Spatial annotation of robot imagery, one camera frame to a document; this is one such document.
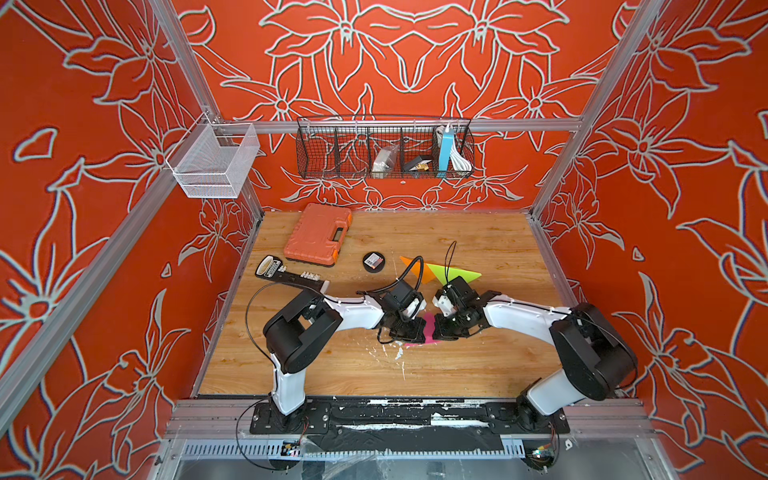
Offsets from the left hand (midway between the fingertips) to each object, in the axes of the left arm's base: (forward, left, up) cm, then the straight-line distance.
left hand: (428, 340), depth 86 cm
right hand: (+1, 0, 0) cm, 1 cm away
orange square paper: (+25, -1, -2) cm, 25 cm away
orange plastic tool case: (+36, +40, +4) cm, 54 cm away
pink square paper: (+2, 0, +2) cm, 3 cm away
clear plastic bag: (+44, +16, +31) cm, 56 cm away
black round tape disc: (+26, +18, +1) cm, 32 cm away
